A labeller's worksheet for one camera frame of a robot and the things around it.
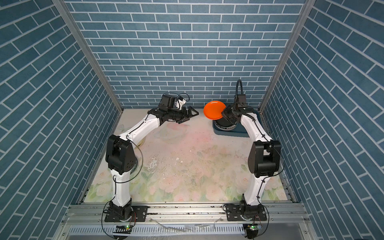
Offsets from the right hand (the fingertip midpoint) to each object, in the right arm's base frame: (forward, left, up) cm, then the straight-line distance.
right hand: (222, 113), depth 93 cm
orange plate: (+4, +6, -1) cm, 7 cm away
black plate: (+5, -2, -16) cm, 17 cm away
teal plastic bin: (-1, -13, -15) cm, 20 cm away
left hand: (-7, +15, +3) cm, 17 cm away
